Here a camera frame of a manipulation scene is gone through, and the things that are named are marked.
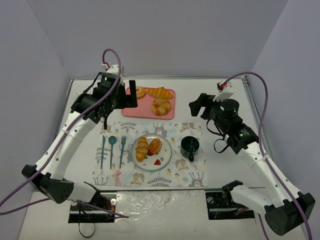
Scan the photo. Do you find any ridged oval bread roll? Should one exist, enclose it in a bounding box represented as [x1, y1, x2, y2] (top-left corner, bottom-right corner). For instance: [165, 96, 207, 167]
[135, 136, 149, 162]

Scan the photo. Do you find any round glazed bun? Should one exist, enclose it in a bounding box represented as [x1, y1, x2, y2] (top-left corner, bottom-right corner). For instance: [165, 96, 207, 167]
[149, 138, 162, 154]

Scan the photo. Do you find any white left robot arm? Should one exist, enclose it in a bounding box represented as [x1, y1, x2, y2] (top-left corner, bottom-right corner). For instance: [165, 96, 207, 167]
[21, 72, 138, 205]

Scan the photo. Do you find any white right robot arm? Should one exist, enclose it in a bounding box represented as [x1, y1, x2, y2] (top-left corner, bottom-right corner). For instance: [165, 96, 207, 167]
[188, 93, 316, 236]

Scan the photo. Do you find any long croissant bread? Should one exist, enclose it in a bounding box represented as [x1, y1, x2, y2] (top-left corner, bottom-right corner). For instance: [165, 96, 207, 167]
[146, 87, 173, 100]

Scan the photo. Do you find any curled croissant bread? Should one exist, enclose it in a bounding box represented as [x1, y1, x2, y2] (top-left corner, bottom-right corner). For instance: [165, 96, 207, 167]
[151, 98, 172, 116]

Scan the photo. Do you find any pink plastic tray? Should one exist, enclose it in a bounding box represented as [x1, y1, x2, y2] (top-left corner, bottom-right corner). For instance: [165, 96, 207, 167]
[121, 89, 176, 120]

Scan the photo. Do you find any teal plastic fork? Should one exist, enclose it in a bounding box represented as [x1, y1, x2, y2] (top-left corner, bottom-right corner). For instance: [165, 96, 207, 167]
[119, 135, 126, 169]

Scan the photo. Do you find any dark green mug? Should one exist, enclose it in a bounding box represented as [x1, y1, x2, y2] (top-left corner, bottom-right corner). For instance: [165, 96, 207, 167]
[180, 136, 200, 163]

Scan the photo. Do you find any teal plastic spoon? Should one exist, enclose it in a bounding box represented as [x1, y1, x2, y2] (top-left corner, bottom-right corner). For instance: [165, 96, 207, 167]
[108, 135, 117, 170]

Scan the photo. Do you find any teal plastic knife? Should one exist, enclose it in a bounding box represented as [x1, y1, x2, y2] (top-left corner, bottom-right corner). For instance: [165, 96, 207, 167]
[100, 135, 106, 170]

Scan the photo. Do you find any white strawberry plate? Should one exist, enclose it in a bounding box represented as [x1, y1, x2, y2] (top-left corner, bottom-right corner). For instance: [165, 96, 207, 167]
[131, 133, 172, 171]

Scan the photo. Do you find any floral patterned placemat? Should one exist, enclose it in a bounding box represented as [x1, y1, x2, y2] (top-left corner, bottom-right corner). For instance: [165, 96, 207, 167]
[91, 122, 208, 188]

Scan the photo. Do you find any ring donut bread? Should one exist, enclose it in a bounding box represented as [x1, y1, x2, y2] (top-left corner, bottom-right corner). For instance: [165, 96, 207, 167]
[126, 86, 146, 99]

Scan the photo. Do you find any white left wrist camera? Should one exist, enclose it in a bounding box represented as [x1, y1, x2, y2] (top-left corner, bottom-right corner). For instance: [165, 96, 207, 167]
[101, 63, 119, 81]

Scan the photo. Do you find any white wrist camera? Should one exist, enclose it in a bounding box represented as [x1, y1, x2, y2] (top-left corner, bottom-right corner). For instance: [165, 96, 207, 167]
[213, 81, 234, 102]
[101, 63, 119, 81]

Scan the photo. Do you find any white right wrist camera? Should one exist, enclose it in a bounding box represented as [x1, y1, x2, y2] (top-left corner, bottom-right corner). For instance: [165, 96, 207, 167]
[213, 81, 234, 102]

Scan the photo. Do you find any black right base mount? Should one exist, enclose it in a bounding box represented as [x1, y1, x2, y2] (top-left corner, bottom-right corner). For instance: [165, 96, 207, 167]
[205, 190, 255, 221]

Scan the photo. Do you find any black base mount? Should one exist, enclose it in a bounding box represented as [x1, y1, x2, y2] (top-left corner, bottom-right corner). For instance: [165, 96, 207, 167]
[67, 192, 118, 224]
[205, 190, 255, 221]

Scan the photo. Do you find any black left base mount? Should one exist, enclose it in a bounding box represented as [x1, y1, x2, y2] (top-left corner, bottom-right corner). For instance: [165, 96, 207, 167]
[67, 192, 118, 224]

